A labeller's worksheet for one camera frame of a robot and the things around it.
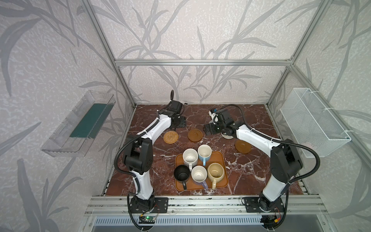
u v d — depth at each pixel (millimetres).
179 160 889
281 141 489
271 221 750
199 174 831
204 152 894
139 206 678
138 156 493
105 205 755
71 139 623
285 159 466
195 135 1015
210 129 791
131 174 518
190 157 900
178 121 830
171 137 1001
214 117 789
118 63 941
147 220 716
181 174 828
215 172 844
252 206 728
